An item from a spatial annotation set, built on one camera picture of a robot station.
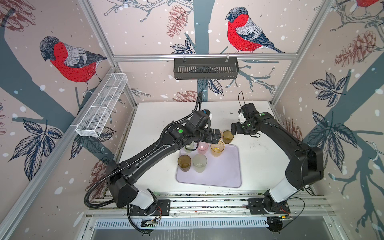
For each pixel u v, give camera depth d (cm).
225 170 86
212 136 62
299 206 76
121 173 41
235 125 79
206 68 104
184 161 85
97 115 74
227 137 96
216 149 92
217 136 63
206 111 66
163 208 73
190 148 62
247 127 72
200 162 86
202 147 93
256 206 73
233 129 80
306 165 44
